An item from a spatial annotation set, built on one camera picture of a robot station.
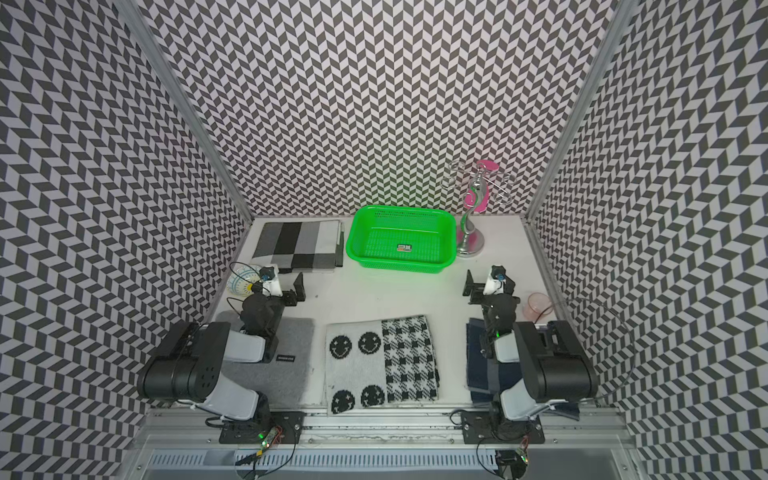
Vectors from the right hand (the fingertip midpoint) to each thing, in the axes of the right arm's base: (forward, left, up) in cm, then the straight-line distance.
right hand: (483, 275), depth 90 cm
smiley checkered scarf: (-24, +33, -7) cm, 41 cm away
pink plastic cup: (-6, -18, -9) cm, 21 cm away
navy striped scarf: (-28, +5, -9) cm, 30 cm away
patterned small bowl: (-8, +67, +11) cm, 68 cm away
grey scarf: (-28, +56, -6) cm, 63 cm away
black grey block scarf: (+18, +62, -8) cm, 65 cm away
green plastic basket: (+23, +25, -9) cm, 35 cm away
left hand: (+1, +60, 0) cm, 60 cm away
